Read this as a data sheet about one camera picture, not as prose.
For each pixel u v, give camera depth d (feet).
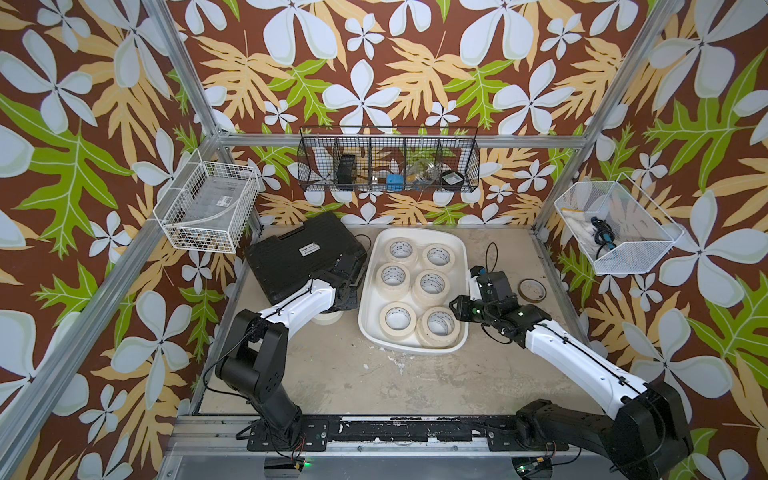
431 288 3.33
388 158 3.19
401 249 3.63
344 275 2.35
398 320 3.06
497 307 2.06
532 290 3.35
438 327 3.02
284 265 3.36
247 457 2.35
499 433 2.41
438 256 3.61
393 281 3.35
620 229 2.67
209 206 2.68
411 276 3.16
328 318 2.84
